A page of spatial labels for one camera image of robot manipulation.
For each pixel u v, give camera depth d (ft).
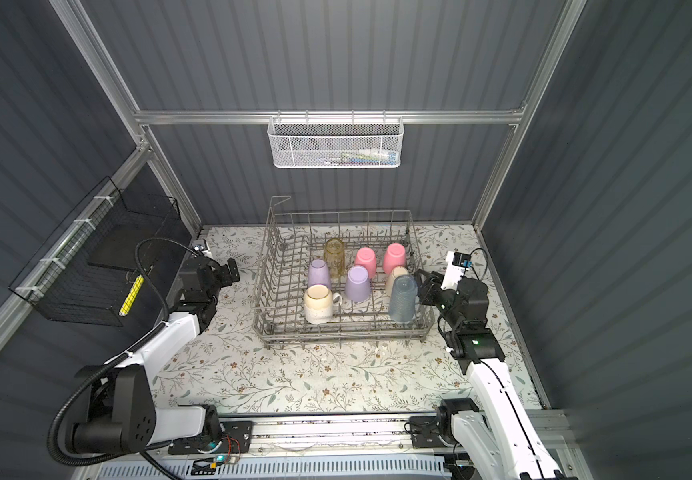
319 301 2.78
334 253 3.02
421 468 2.32
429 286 2.18
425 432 2.42
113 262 2.36
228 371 2.78
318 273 2.99
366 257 3.07
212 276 2.30
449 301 2.15
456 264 2.14
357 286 2.86
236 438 2.37
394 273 2.92
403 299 2.75
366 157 3.02
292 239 3.69
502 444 1.37
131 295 2.23
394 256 3.08
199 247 2.40
